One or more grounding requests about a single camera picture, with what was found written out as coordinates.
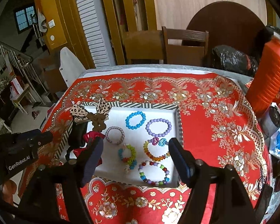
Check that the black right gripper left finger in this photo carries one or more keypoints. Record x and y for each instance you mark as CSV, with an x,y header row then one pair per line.
x,y
89,159

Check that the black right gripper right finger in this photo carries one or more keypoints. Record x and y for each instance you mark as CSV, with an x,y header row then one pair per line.
x,y
184,162

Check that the black scrunchie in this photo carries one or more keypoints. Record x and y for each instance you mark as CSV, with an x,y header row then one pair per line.
x,y
75,140

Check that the leopard print bow clip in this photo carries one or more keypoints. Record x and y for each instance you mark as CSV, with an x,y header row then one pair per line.
x,y
81,115

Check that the striped white tray box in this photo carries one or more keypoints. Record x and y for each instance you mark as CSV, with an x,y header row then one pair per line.
x,y
135,147

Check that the red gold floral tablecloth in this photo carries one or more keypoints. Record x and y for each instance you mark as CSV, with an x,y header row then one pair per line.
x,y
219,127

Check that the black flat device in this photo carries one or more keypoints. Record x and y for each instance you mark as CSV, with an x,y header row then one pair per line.
x,y
263,202

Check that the white ironing board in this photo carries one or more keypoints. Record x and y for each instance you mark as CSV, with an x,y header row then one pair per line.
x,y
70,66

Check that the metal stair railing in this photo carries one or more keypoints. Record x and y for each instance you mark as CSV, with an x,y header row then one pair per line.
x,y
23,63

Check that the black plastic bag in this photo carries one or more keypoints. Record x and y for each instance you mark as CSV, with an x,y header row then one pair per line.
x,y
229,59

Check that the orange ribbed container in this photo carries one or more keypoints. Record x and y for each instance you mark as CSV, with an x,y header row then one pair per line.
x,y
265,87

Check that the wooden chair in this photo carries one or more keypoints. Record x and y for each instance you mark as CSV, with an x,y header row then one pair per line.
x,y
185,47

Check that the round dark wooden tabletop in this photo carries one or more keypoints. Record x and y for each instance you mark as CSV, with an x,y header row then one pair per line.
x,y
231,24

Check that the white louvered door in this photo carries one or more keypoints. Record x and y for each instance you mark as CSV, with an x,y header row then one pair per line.
x,y
95,29

